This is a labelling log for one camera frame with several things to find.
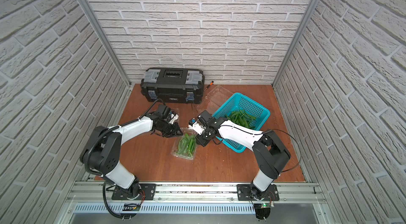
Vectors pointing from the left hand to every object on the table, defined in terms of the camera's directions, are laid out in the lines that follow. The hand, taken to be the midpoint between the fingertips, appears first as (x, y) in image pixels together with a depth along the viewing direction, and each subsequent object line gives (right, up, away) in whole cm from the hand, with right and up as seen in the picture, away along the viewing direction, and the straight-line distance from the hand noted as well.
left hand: (183, 131), depth 89 cm
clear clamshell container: (-8, +11, +15) cm, 20 cm away
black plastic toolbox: (-5, +28, +8) cm, 29 cm away
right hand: (+11, -4, -3) cm, 12 cm away
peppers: (+3, -7, -3) cm, 8 cm away
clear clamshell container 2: (+19, +18, +16) cm, 31 cm away
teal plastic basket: (+35, +17, +14) cm, 41 cm away
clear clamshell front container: (-3, -9, -8) cm, 13 cm away
